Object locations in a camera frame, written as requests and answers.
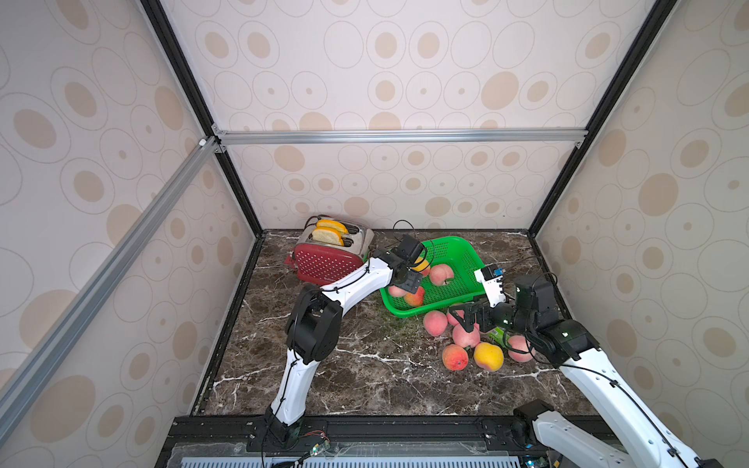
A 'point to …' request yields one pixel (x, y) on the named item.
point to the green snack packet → (501, 336)
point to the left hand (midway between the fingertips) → (409, 275)
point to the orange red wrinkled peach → (454, 357)
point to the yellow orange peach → (489, 357)
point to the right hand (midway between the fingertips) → (462, 306)
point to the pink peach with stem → (397, 292)
